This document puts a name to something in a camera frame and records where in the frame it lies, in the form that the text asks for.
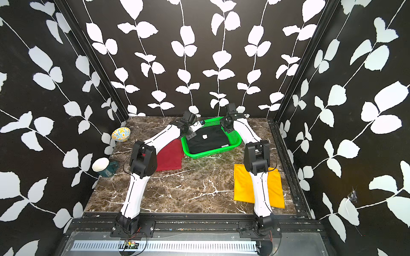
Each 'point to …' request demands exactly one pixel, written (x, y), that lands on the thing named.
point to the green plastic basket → (234, 138)
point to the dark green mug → (104, 167)
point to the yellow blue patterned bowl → (121, 134)
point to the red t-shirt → (170, 157)
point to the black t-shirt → (207, 138)
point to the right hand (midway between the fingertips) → (220, 120)
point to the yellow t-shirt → (243, 188)
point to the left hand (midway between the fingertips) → (191, 127)
